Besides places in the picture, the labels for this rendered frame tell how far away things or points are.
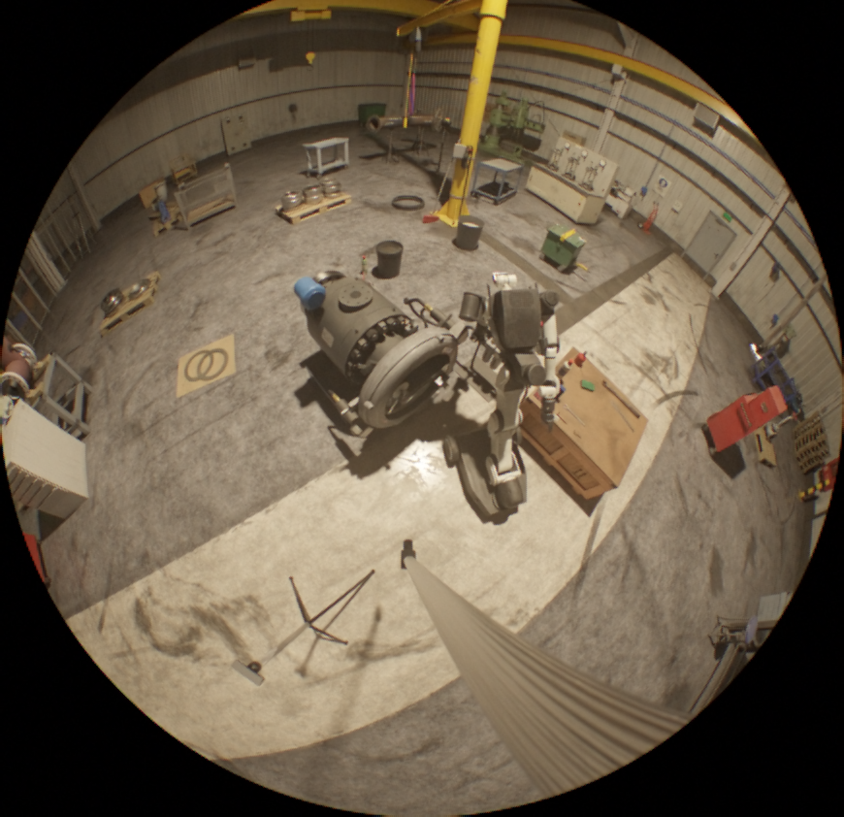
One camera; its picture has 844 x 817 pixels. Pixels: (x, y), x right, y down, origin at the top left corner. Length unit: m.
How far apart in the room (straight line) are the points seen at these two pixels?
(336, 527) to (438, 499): 0.77
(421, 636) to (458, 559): 0.64
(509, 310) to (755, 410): 3.55
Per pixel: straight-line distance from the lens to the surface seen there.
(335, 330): 1.78
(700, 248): 11.30
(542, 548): 2.38
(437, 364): 1.75
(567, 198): 7.19
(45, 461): 3.88
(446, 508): 2.14
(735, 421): 4.33
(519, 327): 1.43
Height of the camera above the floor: 2.09
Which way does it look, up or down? 60 degrees down
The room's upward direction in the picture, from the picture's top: 11 degrees clockwise
